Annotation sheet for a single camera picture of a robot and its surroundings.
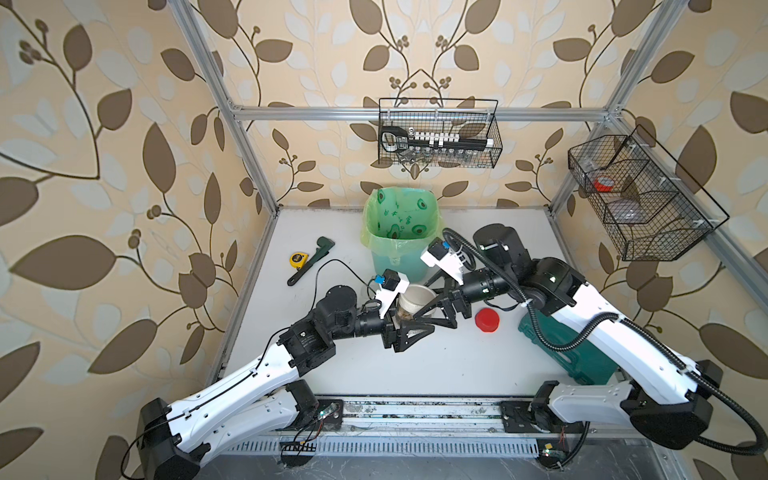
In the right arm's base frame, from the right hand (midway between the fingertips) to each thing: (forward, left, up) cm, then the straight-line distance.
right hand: (419, 301), depth 60 cm
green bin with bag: (+40, +3, -21) cm, 46 cm away
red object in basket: (+33, -54, 0) cm, 63 cm away
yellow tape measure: (+33, +38, -29) cm, 58 cm away
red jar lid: (+9, -23, -30) cm, 39 cm away
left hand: (-1, 0, -2) cm, 2 cm away
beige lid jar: (-1, +1, +3) cm, 4 cm away
